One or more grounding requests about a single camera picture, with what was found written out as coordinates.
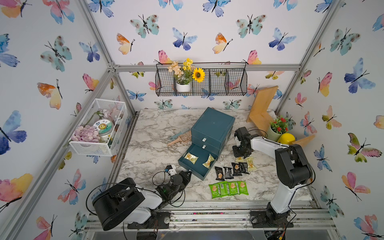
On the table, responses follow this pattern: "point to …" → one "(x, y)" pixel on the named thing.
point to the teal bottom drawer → (198, 169)
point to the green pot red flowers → (279, 126)
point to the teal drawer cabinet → (209, 133)
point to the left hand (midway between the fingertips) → (195, 172)
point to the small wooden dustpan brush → (184, 137)
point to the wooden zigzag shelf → (260, 120)
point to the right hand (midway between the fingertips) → (239, 151)
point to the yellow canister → (286, 138)
